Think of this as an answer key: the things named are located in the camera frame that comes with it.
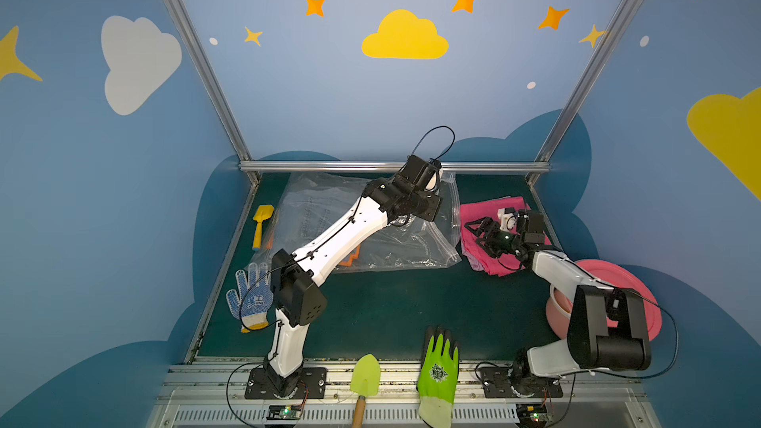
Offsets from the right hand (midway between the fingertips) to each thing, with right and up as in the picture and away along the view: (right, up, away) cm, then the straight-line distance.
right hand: (474, 228), depth 91 cm
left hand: (-13, +8, -13) cm, 20 cm away
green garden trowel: (-33, -38, -16) cm, 53 cm away
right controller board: (+8, -44, -19) cm, 49 cm away
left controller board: (-53, -43, -20) cm, 71 cm away
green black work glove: (-15, -37, -16) cm, 43 cm away
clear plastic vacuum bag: (-21, -3, -5) cm, 22 cm away
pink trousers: (+2, -9, +5) cm, 10 cm away
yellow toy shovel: (-73, +5, +17) cm, 75 cm away
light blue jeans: (-55, +5, +10) cm, 56 cm away
